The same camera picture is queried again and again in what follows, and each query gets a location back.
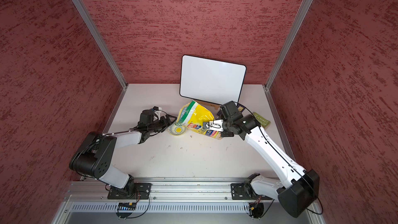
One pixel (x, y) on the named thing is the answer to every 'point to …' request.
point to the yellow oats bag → (194, 115)
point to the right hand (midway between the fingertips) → (222, 123)
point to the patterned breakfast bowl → (176, 129)
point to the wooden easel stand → (215, 106)
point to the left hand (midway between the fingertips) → (174, 122)
